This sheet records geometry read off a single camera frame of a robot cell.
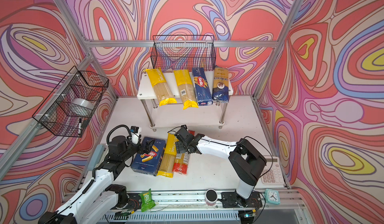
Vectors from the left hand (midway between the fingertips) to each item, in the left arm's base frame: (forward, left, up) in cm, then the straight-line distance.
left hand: (148, 137), depth 83 cm
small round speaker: (-28, -34, -8) cm, 45 cm away
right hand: (-3, -21, -9) cm, 23 cm away
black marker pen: (-1, +30, +13) cm, 33 cm away
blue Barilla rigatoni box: (-13, -1, -5) cm, 14 cm away
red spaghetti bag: (-10, -18, -10) cm, 23 cm away
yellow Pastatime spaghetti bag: (-11, -11, -11) cm, 19 cm away
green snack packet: (-30, -2, -11) cm, 32 cm away
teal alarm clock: (-28, -65, -11) cm, 71 cm away
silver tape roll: (+5, +28, +20) cm, 35 cm away
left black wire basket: (+1, +38, +21) cm, 43 cm away
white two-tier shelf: (+19, -11, -4) cm, 22 cm away
